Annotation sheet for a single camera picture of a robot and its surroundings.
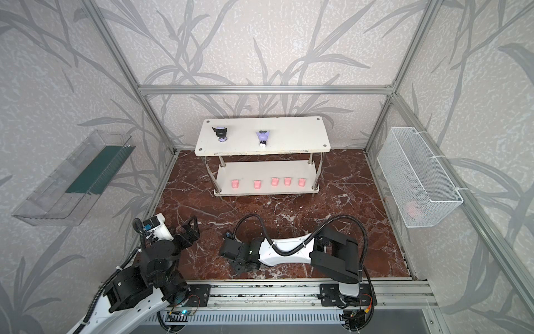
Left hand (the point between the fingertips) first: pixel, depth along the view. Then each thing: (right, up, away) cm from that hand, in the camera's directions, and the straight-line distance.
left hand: (193, 216), depth 72 cm
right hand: (+14, -16, +9) cm, 23 cm away
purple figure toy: (+24, +28, +2) cm, 37 cm away
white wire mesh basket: (+73, +10, -10) cm, 75 cm away
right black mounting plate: (+48, -28, 0) cm, 56 cm away
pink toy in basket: (+78, +2, +1) cm, 78 cm away
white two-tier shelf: (+21, +23, +46) cm, 55 cm away
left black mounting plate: (+2, -29, +1) cm, 29 cm away
